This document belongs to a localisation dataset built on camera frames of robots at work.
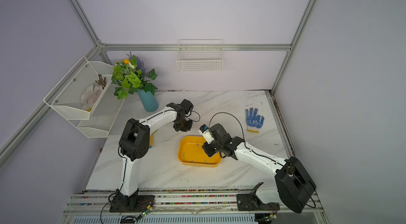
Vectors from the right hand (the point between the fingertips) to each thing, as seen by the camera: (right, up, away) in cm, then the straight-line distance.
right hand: (205, 147), depth 84 cm
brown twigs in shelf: (-55, +35, -2) cm, 65 cm away
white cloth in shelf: (-58, +28, -6) cm, 65 cm away
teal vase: (-38, +26, +20) cm, 51 cm away
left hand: (-11, +8, +13) cm, 19 cm away
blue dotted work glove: (+32, +12, +20) cm, 40 cm away
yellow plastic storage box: (-9, -5, +8) cm, 13 cm away
